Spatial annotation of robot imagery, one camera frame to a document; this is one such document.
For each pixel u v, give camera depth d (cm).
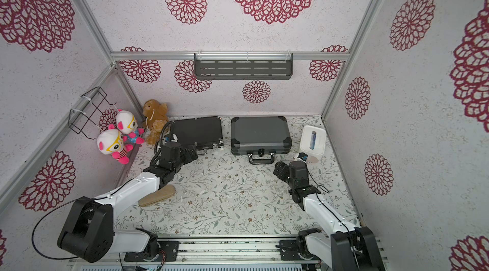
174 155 68
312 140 101
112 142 85
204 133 113
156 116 109
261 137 100
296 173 66
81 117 75
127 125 93
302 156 78
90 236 42
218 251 75
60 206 41
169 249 73
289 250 73
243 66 93
